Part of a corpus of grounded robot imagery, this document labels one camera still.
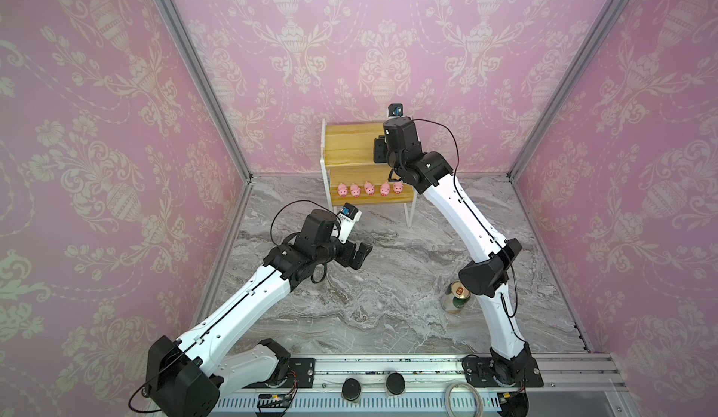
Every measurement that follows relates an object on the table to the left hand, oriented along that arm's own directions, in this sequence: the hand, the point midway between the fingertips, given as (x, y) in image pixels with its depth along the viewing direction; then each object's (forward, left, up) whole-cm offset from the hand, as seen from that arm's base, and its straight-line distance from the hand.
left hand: (359, 241), depth 76 cm
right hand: (+24, -7, +17) cm, 30 cm away
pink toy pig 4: (+22, -8, -2) cm, 23 cm away
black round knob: (-33, +1, -11) cm, 34 cm away
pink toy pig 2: (+21, +2, -2) cm, 22 cm away
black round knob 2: (-31, -9, -12) cm, 35 cm away
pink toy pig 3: (+22, -3, -2) cm, 22 cm away
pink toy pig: (+21, +6, -2) cm, 22 cm away
